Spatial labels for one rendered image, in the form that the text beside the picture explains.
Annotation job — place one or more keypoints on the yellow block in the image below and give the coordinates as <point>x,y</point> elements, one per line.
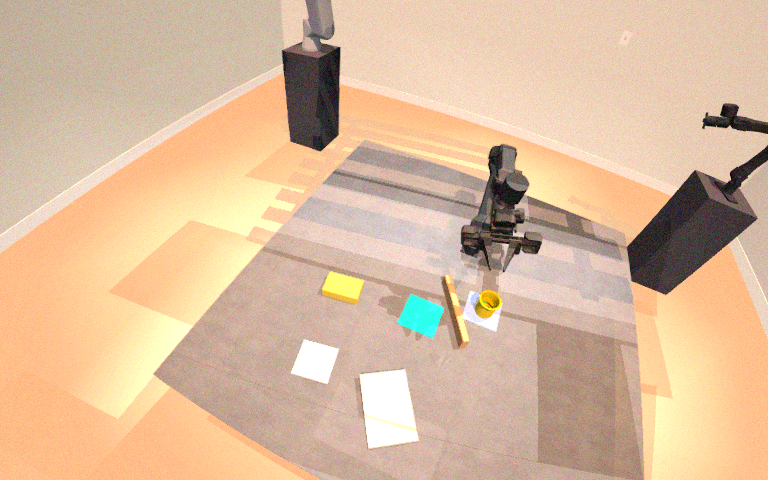
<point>343,287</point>

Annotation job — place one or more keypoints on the wooden bar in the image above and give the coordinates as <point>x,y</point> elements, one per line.
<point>459,327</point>

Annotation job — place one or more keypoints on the yellow cup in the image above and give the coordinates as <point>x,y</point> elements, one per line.
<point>492,300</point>

